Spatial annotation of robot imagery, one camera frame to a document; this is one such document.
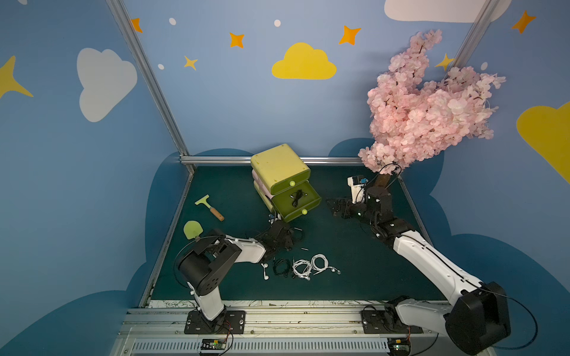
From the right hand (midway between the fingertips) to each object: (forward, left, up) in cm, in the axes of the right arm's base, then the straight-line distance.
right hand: (339, 196), depth 81 cm
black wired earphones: (+10, +16, -13) cm, 23 cm away
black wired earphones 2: (-14, +17, -3) cm, 22 cm away
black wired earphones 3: (-17, +22, -22) cm, 35 cm away
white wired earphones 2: (-22, +11, -21) cm, 32 cm away
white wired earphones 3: (-19, +3, -22) cm, 29 cm away
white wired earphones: (-20, +27, -23) cm, 40 cm away
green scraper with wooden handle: (+9, +61, -19) cm, 64 cm away
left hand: (-5, +18, -21) cm, 28 cm away
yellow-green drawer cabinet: (+9, +23, -1) cm, 24 cm away
